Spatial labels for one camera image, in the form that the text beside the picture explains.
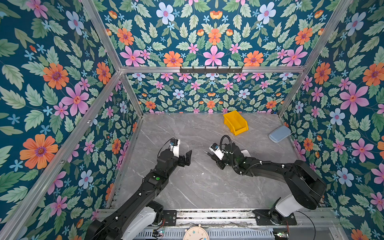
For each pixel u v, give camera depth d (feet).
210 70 3.00
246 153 2.98
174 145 2.22
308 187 1.40
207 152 2.85
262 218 2.38
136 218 1.84
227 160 2.42
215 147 2.47
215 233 2.30
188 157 2.37
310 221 2.45
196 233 2.22
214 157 2.56
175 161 2.19
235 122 3.71
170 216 2.43
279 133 3.46
